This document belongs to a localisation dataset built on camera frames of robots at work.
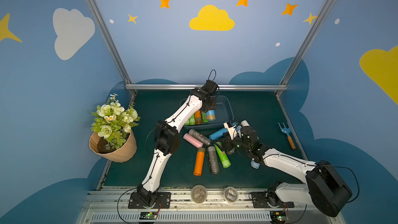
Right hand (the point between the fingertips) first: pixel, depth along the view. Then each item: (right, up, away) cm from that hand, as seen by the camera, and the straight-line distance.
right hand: (221, 135), depth 84 cm
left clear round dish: (-12, -25, -12) cm, 31 cm away
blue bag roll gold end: (-6, +11, +7) cm, 14 cm away
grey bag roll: (-4, -16, -1) cm, 17 cm away
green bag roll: (-20, +5, +17) cm, 27 cm away
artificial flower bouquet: (-52, +8, -13) cm, 55 cm away
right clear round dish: (+3, -26, -12) cm, 28 cm away
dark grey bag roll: (-12, -3, +9) cm, 15 cm away
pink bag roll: (-16, -5, +9) cm, 19 cm away
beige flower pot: (-50, -7, -11) cm, 52 cm away
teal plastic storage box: (+5, +12, +24) cm, 27 cm away
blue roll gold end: (0, -1, +11) cm, 11 cm away
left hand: (-3, +17, +8) cm, 19 cm away
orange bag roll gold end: (-13, +9, +19) cm, 25 cm away
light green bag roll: (-17, +7, +17) cm, 25 cm away
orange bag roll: (-12, -15, +2) cm, 19 cm away
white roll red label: (+18, +5, +16) cm, 25 cm away
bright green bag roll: (+1, -13, +2) cm, 13 cm away
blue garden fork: (+46, +1, +16) cm, 49 cm away
